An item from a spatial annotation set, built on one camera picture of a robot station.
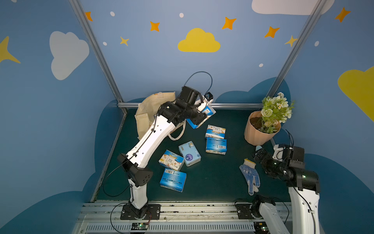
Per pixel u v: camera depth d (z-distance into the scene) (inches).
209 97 23.7
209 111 26.1
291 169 18.2
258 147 38.7
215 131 39.8
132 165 17.1
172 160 33.9
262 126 35.7
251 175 33.9
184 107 20.3
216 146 36.5
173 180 30.8
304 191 16.6
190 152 35.7
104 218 29.2
